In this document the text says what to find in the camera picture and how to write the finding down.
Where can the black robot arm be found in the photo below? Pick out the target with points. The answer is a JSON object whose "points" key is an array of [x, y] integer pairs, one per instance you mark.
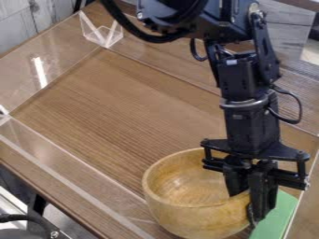
{"points": [[227, 31]]}

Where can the brown wooden bowl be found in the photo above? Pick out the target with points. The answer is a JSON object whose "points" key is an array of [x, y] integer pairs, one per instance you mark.
{"points": [[189, 199]]}

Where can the black table frame leg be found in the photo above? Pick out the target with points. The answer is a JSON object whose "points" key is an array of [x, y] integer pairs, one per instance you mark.
{"points": [[37, 210]]}

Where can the green flat block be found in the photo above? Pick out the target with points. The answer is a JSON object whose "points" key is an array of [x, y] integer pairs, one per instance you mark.
{"points": [[273, 226]]}

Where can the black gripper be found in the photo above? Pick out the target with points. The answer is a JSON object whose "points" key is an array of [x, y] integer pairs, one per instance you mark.
{"points": [[253, 158]]}

